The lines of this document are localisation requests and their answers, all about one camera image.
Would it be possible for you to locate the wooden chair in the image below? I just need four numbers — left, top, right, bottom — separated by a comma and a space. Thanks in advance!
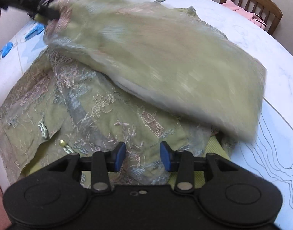
219, 0, 283, 35

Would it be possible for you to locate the green embroidered sheer jacket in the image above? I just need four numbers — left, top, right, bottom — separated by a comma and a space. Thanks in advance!
0, 0, 266, 185

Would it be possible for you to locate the pink garment on chair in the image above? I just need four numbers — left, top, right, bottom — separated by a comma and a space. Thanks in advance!
221, 0, 267, 30

